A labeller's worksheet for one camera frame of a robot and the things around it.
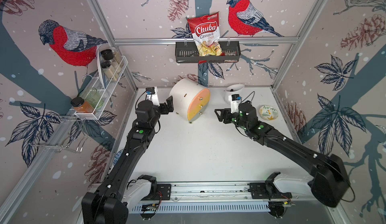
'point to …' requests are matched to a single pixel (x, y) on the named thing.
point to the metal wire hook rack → (63, 132)
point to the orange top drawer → (199, 97)
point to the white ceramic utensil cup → (232, 89)
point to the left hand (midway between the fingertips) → (166, 93)
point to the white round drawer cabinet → (190, 99)
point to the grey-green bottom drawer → (199, 114)
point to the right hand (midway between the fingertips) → (219, 109)
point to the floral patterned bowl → (268, 112)
